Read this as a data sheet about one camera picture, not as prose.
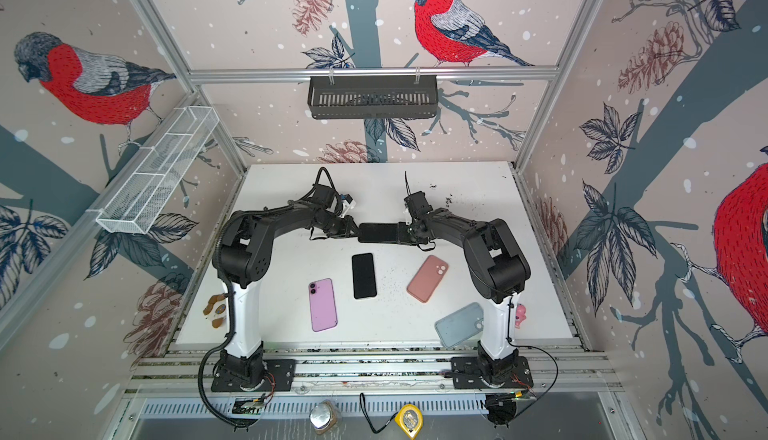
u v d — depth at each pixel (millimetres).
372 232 990
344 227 905
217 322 812
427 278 907
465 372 730
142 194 732
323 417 591
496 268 519
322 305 860
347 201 964
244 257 558
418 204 811
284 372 731
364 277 905
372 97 1065
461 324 815
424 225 734
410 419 661
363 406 697
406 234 876
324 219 840
